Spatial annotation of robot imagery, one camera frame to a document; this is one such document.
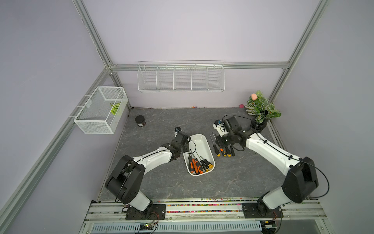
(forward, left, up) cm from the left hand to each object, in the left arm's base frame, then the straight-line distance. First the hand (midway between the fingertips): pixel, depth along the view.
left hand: (184, 144), depth 91 cm
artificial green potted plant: (+13, -45, +17) cm, 50 cm away
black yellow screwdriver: (-1, -20, -6) cm, 21 cm away
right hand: (-3, -20, +7) cm, 21 cm away
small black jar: (+26, +33, -4) cm, 42 cm away
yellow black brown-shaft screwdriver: (-6, -25, -5) cm, 26 cm away
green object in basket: (+14, +37, +22) cm, 45 cm away
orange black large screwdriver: (-12, -3, -4) cm, 13 cm away
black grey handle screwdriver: (-3, -31, -7) cm, 32 cm away
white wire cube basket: (+14, +46, +18) cm, 52 cm away
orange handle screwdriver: (-15, -8, -3) cm, 17 cm away
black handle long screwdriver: (-5, -28, -6) cm, 29 cm away
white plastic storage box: (-1, -10, -4) cm, 10 cm away
